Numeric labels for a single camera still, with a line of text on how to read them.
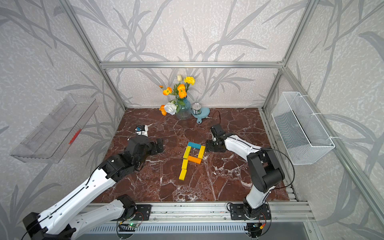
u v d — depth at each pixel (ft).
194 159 3.00
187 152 3.13
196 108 3.74
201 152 3.15
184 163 2.92
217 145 2.23
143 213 2.38
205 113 3.81
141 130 2.04
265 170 1.52
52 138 2.20
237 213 2.37
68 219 1.34
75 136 2.16
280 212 2.47
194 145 3.21
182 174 2.80
